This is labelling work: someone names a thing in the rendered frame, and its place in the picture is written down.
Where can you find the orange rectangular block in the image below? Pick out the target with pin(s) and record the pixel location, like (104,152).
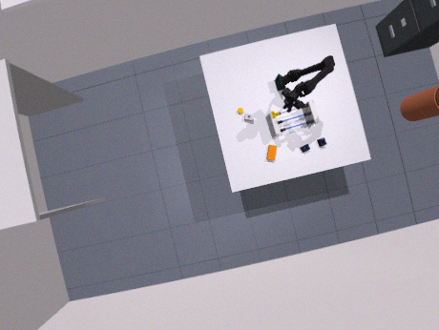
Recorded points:
(271,152)

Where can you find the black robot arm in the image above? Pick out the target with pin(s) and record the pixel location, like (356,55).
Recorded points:
(325,67)

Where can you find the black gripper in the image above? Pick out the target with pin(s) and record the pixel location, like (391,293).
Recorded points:
(298,104)

